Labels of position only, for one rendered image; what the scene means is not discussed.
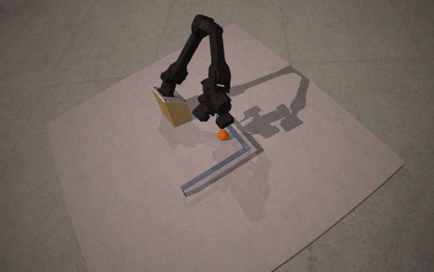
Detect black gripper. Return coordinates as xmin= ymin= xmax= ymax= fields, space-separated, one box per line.
xmin=198 ymin=93 xmax=234 ymax=129

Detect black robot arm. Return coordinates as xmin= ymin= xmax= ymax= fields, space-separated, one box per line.
xmin=157 ymin=14 xmax=232 ymax=122

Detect clear low corner walls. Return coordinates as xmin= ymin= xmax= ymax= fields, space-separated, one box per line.
xmin=184 ymin=127 xmax=252 ymax=196

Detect grey l-shaped low wall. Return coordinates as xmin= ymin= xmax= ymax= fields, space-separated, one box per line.
xmin=180 ymin=125 xmax=251 ymax=194

